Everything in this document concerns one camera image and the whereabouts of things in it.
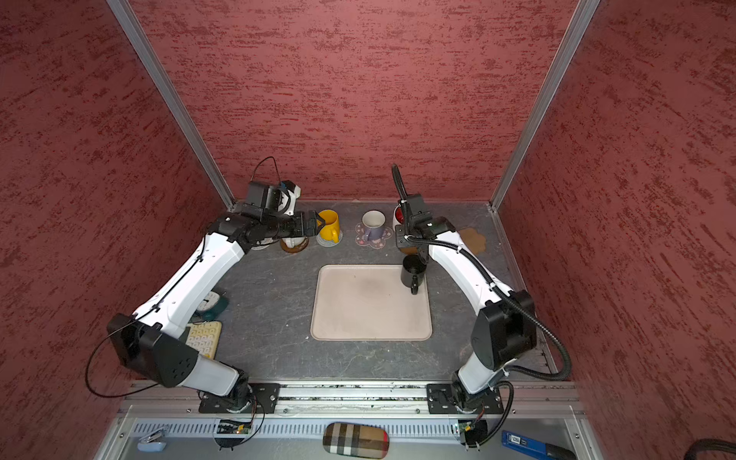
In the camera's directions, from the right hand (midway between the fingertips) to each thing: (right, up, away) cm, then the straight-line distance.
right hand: (408, 238), depth 86 cm
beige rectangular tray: (-13, -22, +8) cm, 27 cm away
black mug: (+3, -12, +10) cm, 16 cm away
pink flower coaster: (-11, -3, +20) cm, 23 cm away
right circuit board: (+13, -48, -15) cm, 52 cm away
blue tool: (+28, -48, -22) cm, 59 cm away
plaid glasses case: (-15, -47, -20) cm, 53 cm away
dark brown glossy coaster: (-39, -5, +18) cm, 43 cm away
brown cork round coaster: (+2, -5, +13) cm, 14 cm away
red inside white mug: (-3, +7, -1) cm, 7 cm away
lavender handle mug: (-11, +5, +23) cm, 26 cm away
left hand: (-29, +3, -8) cm, 30 cm away
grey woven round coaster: (-28, -3, +20) cm, 35 cm away
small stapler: (-64, -48, -19) cm, 82 cm away
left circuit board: (-49, -49, -13) cm, 70 cm away
